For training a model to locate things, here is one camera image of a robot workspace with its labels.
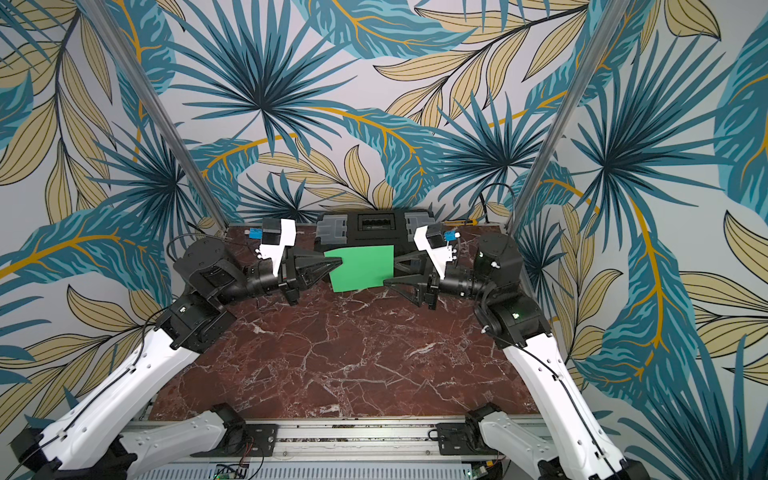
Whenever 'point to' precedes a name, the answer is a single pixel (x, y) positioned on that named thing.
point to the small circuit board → (231, 471)
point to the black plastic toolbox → (356, 229)
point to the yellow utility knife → (472, 222)
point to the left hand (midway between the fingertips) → (338, 266)
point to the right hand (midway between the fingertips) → (390, 270)
